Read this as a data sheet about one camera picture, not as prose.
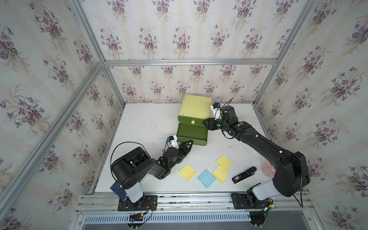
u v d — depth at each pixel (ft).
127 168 1.53
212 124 2.45
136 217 2.37
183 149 2.47
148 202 2.41
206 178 2.70
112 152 3.07
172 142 2.64
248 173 2.61
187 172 2.76
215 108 2.43
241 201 2.40
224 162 2.91
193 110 2.85
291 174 1.37
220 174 2.74
